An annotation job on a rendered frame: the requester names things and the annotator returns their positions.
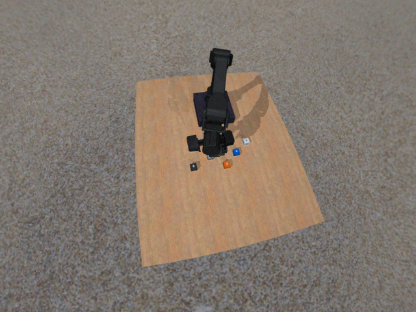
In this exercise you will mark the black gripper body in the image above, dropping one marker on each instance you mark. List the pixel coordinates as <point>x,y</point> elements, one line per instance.
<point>193,143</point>

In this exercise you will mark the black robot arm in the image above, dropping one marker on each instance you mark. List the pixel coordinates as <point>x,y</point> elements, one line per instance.
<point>215,110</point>

